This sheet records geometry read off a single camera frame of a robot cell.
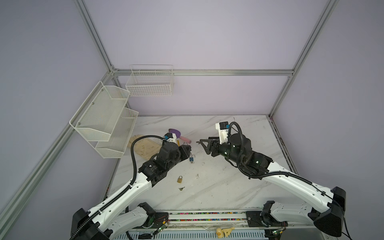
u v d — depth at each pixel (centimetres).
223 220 75
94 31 75
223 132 60
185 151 65
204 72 93
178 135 109
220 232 69
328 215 39
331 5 68
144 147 101
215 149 58
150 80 96
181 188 84
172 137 68
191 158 96
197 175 88
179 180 87
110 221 40
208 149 60
